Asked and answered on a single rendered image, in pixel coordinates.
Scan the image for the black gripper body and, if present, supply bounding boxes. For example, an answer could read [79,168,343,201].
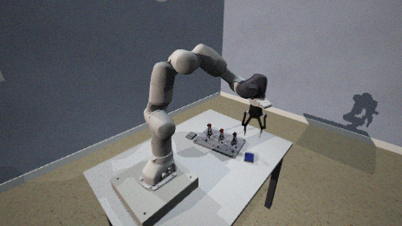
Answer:
[249,104,263,119]

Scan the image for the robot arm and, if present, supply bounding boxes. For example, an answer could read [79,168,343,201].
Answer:
[139,44,272,191]

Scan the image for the blue rectangular block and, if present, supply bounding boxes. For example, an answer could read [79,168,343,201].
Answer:
[244,152,254,163]

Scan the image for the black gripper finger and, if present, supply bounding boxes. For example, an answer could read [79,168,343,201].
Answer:
[242,111,254,136]
[256,113,267,138]

